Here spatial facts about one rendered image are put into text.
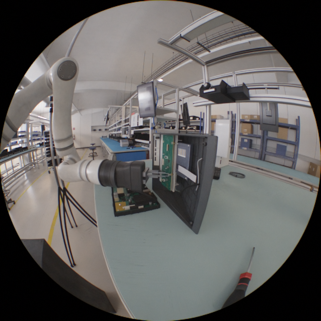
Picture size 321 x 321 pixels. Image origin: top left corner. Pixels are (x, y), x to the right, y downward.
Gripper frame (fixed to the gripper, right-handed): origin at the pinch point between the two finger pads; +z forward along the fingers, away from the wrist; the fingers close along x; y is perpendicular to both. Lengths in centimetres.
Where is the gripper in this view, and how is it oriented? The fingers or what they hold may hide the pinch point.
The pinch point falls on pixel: (168, 174)
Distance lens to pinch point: 30.9
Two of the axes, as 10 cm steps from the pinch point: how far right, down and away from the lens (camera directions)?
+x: 0.3, -9.7, -2.4
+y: -1.0, 2.3, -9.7
